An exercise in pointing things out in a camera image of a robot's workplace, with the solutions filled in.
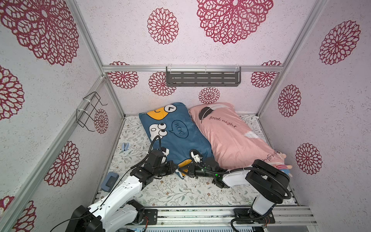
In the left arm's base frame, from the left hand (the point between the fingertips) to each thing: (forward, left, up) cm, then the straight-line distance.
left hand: (178, 167), depth 80 cm
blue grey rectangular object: (-6, +39, -7) cm, 40 cm away
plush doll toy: (+3, -60, -4) cm, 60 cm away
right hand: (-2, 0, +1) cm, 3 cm away
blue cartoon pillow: (+27, +1, -4) cm, 28 cm away
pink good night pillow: (+15, -32, +2) cm, 36 cm away
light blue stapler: (+19, +37, -9) cm, 43 cm away
